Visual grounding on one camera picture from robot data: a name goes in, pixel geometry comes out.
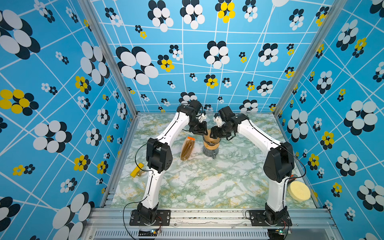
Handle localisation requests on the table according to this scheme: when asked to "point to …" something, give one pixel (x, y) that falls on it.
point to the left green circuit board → (153, 233)
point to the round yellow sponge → (298, 191)
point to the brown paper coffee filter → (208, 138)
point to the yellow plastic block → (136, 170)
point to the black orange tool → (291, 179)
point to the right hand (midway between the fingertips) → (215, 135)
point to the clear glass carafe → (210, 153)
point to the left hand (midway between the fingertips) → (206, 133)
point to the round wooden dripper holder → (211, 145)
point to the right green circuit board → (276, 234)
